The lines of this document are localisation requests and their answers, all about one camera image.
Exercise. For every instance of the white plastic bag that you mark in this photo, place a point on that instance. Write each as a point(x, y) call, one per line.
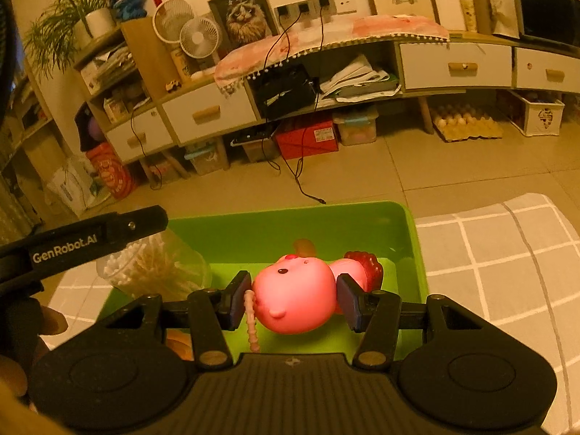
point(72, 185)

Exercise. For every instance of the white desk fan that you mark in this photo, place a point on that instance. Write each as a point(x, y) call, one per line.
point(199, 38)

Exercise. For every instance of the green plastic bin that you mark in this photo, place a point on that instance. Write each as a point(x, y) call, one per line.
point(272, 235)

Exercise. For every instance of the wooden tv cabinet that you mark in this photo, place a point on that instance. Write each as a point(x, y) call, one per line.
point(145, 54)

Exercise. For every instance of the clear cotton swab jar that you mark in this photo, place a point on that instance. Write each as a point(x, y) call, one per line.
point(154, 267)

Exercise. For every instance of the black electronic device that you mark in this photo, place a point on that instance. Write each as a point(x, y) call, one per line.
point(283, 93)

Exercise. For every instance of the pink fringed cloth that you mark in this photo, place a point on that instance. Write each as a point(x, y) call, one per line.
point(376, 27)

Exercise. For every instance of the orange rounded toy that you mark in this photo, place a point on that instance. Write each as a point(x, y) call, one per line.
point(179, 344)

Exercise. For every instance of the small toy car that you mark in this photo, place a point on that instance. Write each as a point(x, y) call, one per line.
point(172, 87)

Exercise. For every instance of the pink toy doll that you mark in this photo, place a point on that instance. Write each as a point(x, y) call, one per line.
point(294, 297)

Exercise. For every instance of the black hanging bag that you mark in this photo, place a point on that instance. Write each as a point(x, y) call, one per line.
point(84, 122)

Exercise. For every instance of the black microwave oven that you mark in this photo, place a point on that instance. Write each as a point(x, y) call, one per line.
point(548, 9)

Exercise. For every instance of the white cabinet drawer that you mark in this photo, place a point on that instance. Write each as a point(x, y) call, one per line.
point(208, 113)
point(455, 65)
point(548, 70)
point(138, 136)

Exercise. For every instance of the white wall socket panel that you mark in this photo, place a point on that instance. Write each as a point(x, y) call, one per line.
point(342, 3)

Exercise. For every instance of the clear box with blue lid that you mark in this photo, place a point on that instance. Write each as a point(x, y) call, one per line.
point(355, 129)

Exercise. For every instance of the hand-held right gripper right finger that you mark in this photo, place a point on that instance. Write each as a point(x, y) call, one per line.
point(348, 301)

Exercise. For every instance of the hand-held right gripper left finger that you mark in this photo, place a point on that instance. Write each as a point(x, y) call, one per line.
point(240, 301)

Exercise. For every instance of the pile of papers and cloth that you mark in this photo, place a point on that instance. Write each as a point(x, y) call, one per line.
point(358, 79)

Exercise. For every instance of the person's left hand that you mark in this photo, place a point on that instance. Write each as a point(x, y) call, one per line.
point(53, 324)

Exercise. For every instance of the stack of papers on shelf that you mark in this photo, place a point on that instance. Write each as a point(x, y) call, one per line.
point(113, 63)

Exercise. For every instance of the egg tray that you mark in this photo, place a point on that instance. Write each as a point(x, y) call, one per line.
point(466, 122)

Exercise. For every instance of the framed cat picture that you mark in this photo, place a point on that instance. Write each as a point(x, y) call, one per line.
point(244, 16)

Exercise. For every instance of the clear storage box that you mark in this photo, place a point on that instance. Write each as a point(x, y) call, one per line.
point(256, 147)

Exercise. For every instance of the white cutout crate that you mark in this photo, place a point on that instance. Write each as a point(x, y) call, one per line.
point(537, 115)

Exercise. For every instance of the green potted plant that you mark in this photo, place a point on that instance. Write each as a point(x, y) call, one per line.
point(97, 22)

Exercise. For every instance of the grey checkered mat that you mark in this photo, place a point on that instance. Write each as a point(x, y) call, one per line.
point(489, 272)

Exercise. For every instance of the white round fan grille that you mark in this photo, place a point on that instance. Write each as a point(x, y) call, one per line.
point(170, 18)

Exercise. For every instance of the small box with blue lid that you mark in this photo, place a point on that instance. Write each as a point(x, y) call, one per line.
point(204, 158)

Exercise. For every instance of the red cardboard box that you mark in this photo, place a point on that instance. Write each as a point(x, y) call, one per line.
point(306, 140)

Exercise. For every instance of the white small carton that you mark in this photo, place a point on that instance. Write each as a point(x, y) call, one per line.
point(89, 77)

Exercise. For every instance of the stack of books and rolls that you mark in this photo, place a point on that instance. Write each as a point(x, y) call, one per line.
point(480, 0)

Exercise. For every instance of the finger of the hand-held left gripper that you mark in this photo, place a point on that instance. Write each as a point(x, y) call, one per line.
point(136, 226)

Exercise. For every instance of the orange printed bag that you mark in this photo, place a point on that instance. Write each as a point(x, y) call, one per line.
point(111, 172)

